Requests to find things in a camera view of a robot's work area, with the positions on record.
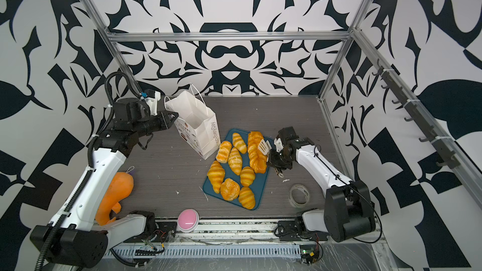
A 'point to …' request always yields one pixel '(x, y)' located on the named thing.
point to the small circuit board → (309, 253)
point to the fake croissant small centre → (247, 176)
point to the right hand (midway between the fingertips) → (270, 162)
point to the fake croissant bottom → (246, 197)
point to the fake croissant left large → (216, 174)
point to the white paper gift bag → (198, 128)
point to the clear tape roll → (299, 195)
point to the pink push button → (187, 220)
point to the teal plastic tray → (233, 174)
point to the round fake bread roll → (230, 189)
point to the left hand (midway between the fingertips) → (176, 110)
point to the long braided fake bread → (258, 160)
